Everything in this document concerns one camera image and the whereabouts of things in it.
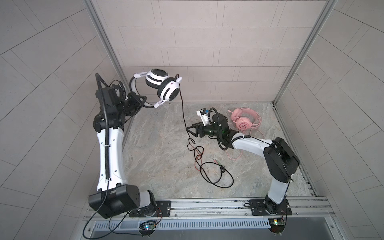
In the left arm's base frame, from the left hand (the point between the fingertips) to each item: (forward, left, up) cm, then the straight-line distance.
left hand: (149, 94), depth 67 cm
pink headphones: (+10, -53, -30) cm, 62 cm away
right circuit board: (-46, -59, -39) cm, 84 cm away
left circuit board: (-47, -1, -35) cm, 58 cm away
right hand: (-5, -17, -22) cm, 28 cm away
